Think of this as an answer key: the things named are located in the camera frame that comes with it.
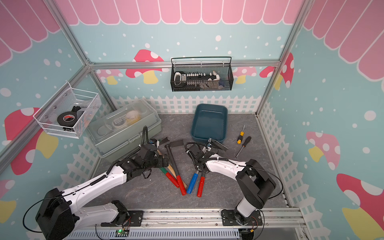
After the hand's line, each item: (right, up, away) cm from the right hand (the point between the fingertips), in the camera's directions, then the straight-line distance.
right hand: (197, 159), depth 90 cm
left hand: (-20, +1, -7) cm, 21 cm away
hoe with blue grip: (-3, -11, -9) cm, 14 cm away
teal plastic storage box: (+10, +25, +24) cm, 35 cm away
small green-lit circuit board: (-38, -33, -17) cm, 53 cm away
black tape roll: (-62, +24, -19) cm, 69 cm away
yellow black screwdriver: (+30, +12, +15) cm, 36 cm away
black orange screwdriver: (+36, +12, +14) cm, 41 cm away
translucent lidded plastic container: (-45, +18, -5) cm, 48 cm away
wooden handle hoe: (-15, -6, -1) cm, 16 cm away
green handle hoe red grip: (-16, -9, -5) cm, 19 cm away
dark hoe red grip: (+2, -13, -7) cm, 15 cm away
